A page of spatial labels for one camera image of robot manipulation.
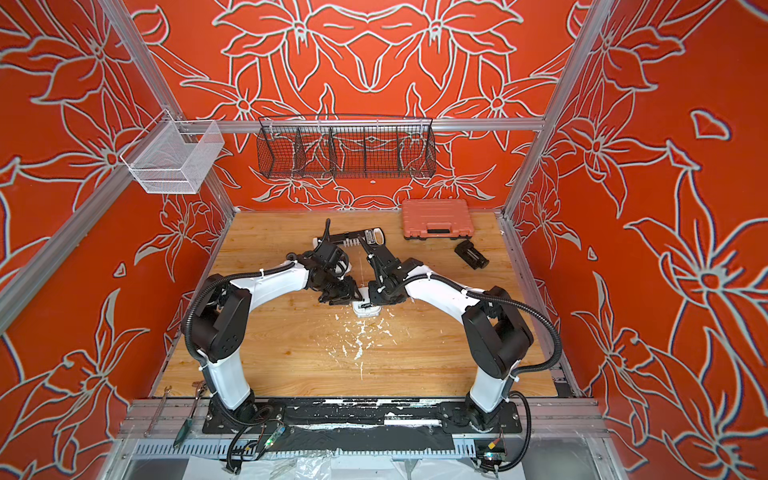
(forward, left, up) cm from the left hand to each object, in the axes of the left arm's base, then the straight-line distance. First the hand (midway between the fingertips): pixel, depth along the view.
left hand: (359, 297), depth 91 cm
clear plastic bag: (-42, +8, -5) cm, 43 cm away
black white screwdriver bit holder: (+28, -3, -3) cm, 28 cm away
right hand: (-1, -5, +3) cm, 6 cm away
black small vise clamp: (+21, -36, -1) cm, 42 cm away
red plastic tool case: (+35, -25, +1) cm, 43 cm away
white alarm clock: (-4, -2, -1) cm, 4 cm away
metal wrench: (-38, +48, -4) cm, 62 cm away
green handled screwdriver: (-27, +40, -3) cm, 48 cm away
